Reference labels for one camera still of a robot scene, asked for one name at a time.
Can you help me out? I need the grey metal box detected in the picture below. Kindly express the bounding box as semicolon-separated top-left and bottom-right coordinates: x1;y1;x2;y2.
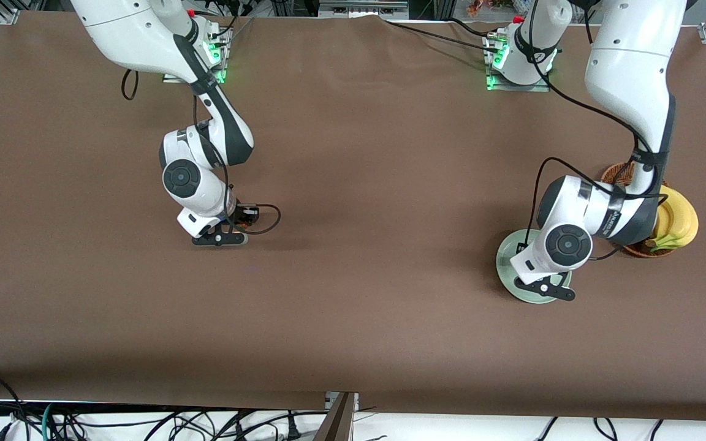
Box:
318;0;409;18

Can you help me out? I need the teal cable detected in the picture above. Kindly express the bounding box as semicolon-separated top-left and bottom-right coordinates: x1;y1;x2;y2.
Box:
39;402;58;441

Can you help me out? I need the aluminium frame post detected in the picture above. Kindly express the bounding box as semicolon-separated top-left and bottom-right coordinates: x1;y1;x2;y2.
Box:
313;391;360;441

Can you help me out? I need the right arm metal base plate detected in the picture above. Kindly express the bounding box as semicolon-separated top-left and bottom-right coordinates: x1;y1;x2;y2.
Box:
162;28;231;85

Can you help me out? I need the brown wicker basket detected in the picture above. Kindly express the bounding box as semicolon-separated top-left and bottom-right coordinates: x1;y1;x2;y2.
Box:
601;162;678;258

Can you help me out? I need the yellow banana bunch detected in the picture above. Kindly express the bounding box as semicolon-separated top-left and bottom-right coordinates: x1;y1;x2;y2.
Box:
653;187;699;252

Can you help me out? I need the light green round plate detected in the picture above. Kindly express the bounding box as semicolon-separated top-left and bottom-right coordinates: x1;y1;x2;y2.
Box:
496;232;573;305

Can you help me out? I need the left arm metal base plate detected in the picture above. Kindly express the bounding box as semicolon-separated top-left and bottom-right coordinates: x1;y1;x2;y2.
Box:
485;34;551;92

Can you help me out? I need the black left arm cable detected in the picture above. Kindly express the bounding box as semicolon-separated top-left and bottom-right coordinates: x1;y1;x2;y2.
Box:
515;0;666;261

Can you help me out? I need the brown table cover sheet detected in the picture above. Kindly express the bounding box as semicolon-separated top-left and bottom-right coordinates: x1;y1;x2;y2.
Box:
0;11;706;423

